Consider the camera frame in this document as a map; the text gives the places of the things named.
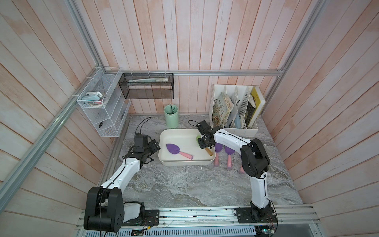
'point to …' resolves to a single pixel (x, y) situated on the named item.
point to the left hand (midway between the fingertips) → (154, 147)
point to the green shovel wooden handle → (207, 148)
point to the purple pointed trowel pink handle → (175, 150)
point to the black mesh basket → (147, 85)
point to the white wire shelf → (110, 119)
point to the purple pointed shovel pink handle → (242, 171)
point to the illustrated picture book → (221, 110)
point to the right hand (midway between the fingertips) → (203, 142)
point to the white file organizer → (237, 122)
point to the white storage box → (179, 147)
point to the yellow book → (259, 100)
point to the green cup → (171, 116)
